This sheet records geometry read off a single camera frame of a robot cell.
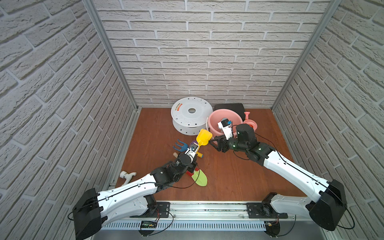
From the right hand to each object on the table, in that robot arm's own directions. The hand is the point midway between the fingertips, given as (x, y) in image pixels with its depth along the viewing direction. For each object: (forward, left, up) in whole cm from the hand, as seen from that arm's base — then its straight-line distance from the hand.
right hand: (213, 140), depth 75 cm
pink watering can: (+20, -28, -11) cm, 36 cm away
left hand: (-1, +11, -6) cm, 13 cm away
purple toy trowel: (-3, +10, +5) cm, 12 cm away
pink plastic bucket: (+22, -5, -6) cm, 23 cm away
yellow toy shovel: (+1, +6, 0) cm, 6 cm away
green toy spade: (-12, +8, -21) cm, 25 cm away
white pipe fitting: (-9, +49, -19) cm, 53 cm away
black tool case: (+40, -27, -18) cm, 51 cm away
